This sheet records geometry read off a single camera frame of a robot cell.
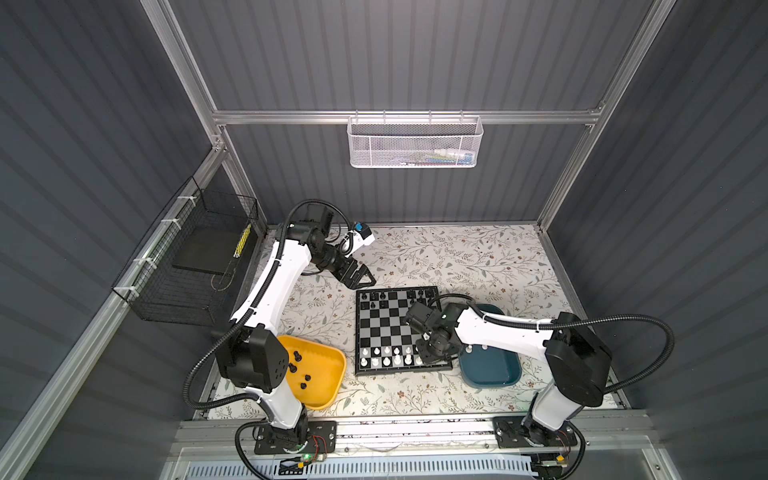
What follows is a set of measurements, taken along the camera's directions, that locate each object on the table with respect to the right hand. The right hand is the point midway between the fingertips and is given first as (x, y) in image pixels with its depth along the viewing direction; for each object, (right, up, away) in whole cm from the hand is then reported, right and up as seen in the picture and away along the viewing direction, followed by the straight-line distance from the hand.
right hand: (430, 359), depth 84 cm
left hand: (-19, +25, -5) cm, 32 cm away
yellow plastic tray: (-33, -3, 0) cm, 33 cm away
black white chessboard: (-13, +4, +5) cm, 15 cm away
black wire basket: (-60, +27, -11) cm, 67 cm away
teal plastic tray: (+16, -2, 0) cm, 16 cm away
